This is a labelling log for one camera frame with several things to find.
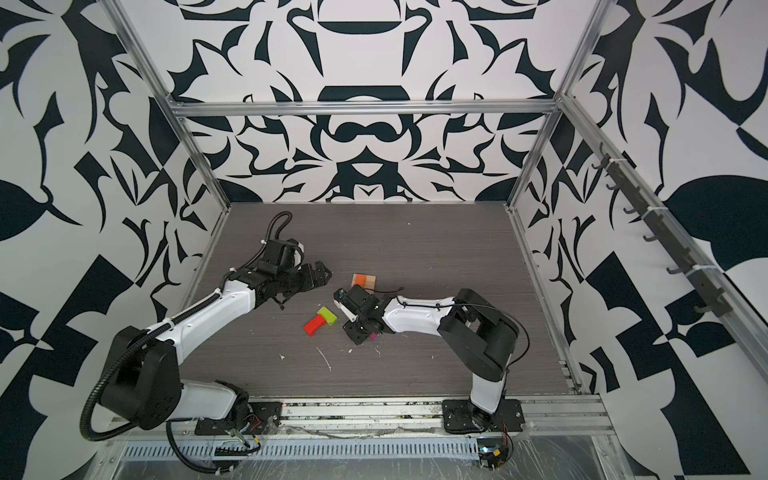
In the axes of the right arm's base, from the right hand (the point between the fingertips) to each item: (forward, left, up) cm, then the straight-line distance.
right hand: (353, 327), depth 88 cm
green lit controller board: (-30, -34, -3) cm, 45 cm away
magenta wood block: (-5, -6, +6) cm, 10 cm away
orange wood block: (+17, -1, -1) cm, 17 cm away
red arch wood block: (+1, +12, 0) cm, 12 cm away
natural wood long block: (+17, -5, -1) cm, 17 cm away
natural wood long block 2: (+14, -5, 0) cm, 14 cm away
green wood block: (+4, +8, 0) cm, 9 cm away
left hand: (+12, +9, +12) cm, 19 cm away
